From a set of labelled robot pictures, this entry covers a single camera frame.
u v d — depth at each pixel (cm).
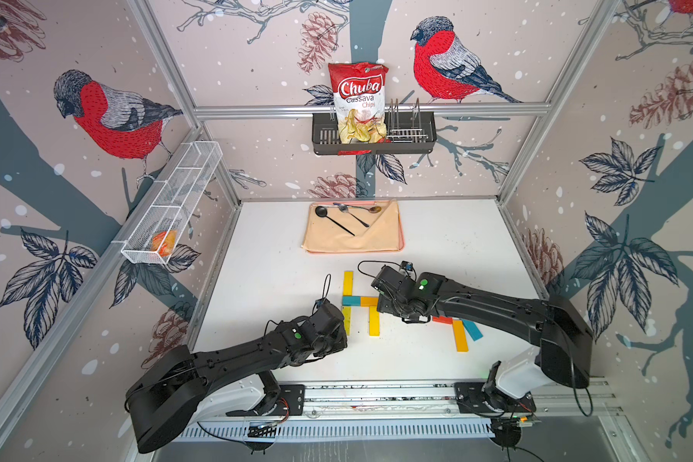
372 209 117
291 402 73
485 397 67
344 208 117
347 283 95
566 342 40
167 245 67
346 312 90
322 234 110
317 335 63
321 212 116
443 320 90
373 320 88
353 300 92
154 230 73
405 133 95
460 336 84
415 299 57
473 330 86
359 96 81
